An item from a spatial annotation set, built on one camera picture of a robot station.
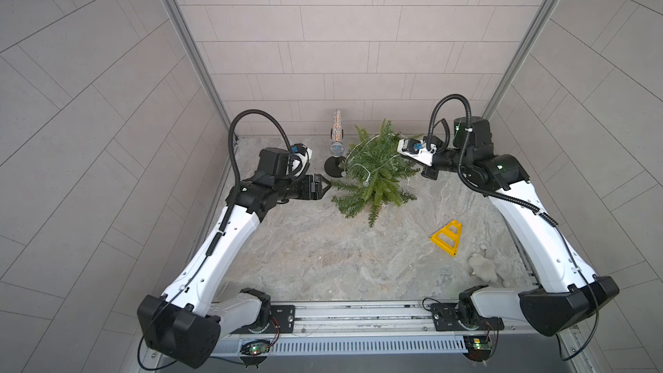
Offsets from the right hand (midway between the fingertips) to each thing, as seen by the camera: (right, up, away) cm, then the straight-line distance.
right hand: (404, 149), depth 69 cm
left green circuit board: (-39, -51, -4) cm, 64 cm away
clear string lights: (-10, -9, +2) cm, 14 cm away
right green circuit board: (+20, -53, -1) cm, 56 cm away
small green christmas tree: (-7, -7, +2) cm, 10 cm away
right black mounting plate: (+12, -47, +2) cm, 49 cm away
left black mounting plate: (-34, -48, +2) cm, 59 cm away
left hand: (-21, -9, +4) cm, 24 cm away
